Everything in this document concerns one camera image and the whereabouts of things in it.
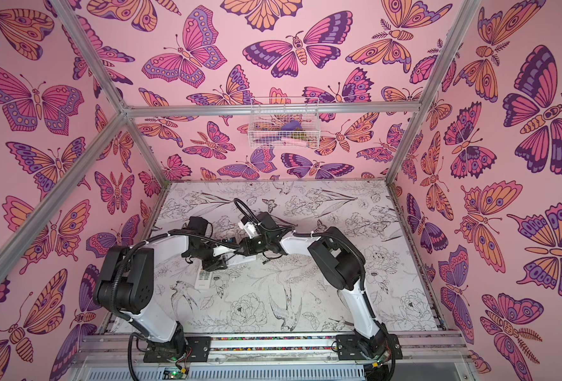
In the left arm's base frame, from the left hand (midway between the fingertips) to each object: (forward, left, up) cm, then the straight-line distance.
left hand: (223, 255), depth 95 cm
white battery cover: (-22, -36, +29) cm, 51 cm away
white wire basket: (+43, -25, +33) cm, 59 cm away
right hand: (0, -6, +6) cm, 8 cm away
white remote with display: (-2, -8, +2) cm, 8 cm away
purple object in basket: (+41, -28, +32) cm, 59 cm away
